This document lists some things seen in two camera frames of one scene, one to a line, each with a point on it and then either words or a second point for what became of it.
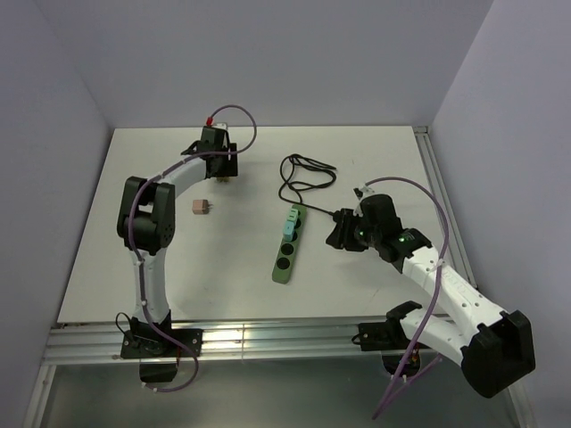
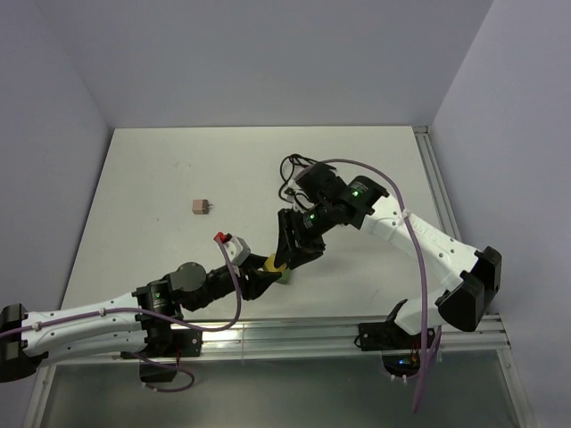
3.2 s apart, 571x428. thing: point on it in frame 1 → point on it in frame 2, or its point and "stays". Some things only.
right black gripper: (341, 235) → (307, 249)
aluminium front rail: (218, 340) stays
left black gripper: (229, 169) → (258, 280)
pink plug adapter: (201, 207) stays
